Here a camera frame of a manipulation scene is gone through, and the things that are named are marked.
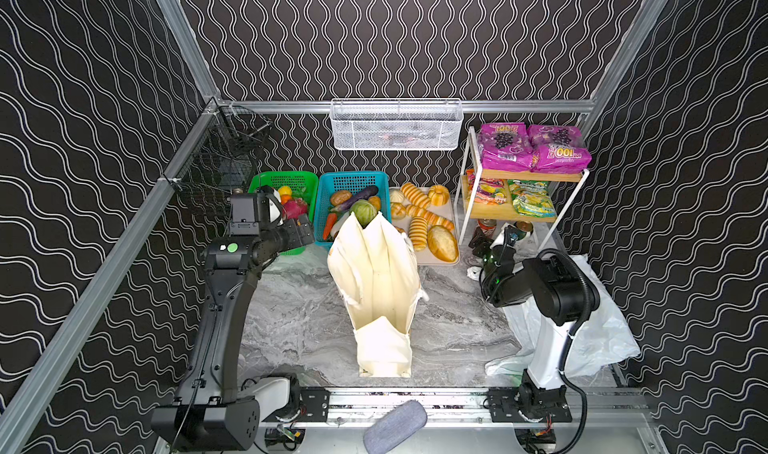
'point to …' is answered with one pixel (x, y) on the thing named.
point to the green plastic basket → (306, 181)
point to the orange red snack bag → (490, 191)
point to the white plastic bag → (602, 341)
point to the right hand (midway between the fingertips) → (491, 232)
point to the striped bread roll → (418, 229)
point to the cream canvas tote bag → (376, 269)
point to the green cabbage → (364, 211)
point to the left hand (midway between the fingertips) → (303, 228)
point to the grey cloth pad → (394, 426)
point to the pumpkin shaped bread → (439, 195)
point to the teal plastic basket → (340, 194)
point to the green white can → (524, 226)
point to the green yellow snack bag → (532, 198)
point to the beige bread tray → (425, 215)
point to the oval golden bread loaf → (443, 243)
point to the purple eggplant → (364, 194)
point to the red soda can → (487, 226)
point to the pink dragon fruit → (291, 209)
